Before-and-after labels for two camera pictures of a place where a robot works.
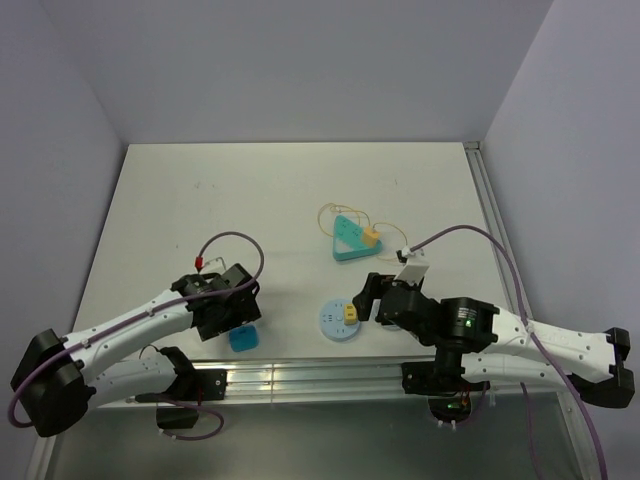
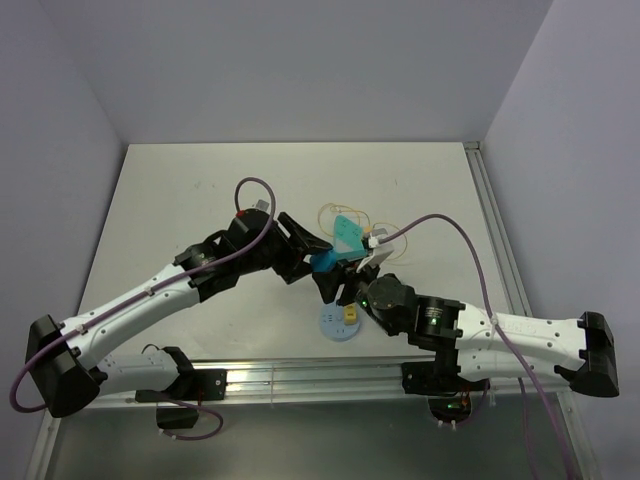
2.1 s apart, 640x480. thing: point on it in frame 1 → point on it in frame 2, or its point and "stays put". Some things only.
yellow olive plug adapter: (350, 314) stays put
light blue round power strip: (332, 321) stays put
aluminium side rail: (498, 226) stays put
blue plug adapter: (244, 338) → (323, 261)
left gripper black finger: (363, 300) → (329, 284)
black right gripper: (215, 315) → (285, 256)
